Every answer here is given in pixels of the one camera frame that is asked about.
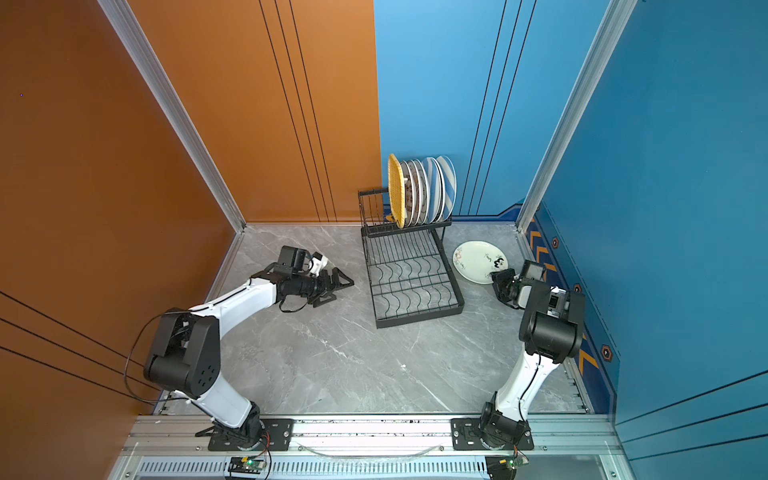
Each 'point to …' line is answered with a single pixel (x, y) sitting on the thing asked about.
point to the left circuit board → (242, 464)
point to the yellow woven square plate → (396, 196)
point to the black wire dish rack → (412, 270)
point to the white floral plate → (475, 260)
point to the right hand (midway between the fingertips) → (490, 274)
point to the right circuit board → (504, 467)
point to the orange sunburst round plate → (416, 192)
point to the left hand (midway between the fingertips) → (347, 287)
